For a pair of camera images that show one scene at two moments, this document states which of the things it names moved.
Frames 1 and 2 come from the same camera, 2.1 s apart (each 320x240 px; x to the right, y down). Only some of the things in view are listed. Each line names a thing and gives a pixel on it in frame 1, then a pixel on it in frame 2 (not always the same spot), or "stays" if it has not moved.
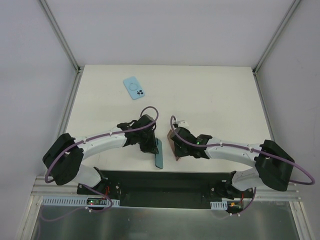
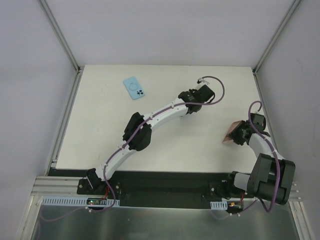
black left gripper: (151, 141) to (207, 92)
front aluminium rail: (41, 188) stays
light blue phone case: (133, 88) stays
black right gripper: (178, 146) to (239, 135)
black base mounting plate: (166, 188) stays
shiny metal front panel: (264, 221) stays
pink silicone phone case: (172, 143) to (228, 138)
